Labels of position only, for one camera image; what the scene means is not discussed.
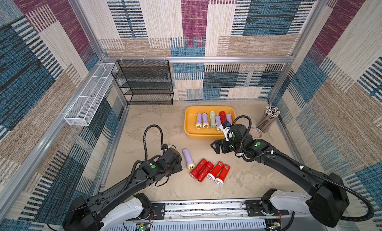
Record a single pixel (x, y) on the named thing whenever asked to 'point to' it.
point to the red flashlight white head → (215, 171)
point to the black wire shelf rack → (144, 81)
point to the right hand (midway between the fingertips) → (220, 145)
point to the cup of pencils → (270, 113)
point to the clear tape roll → (255, 133)
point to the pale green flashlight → (212, 114)
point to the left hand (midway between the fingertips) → (179, 165)
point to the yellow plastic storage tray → (210, 132)
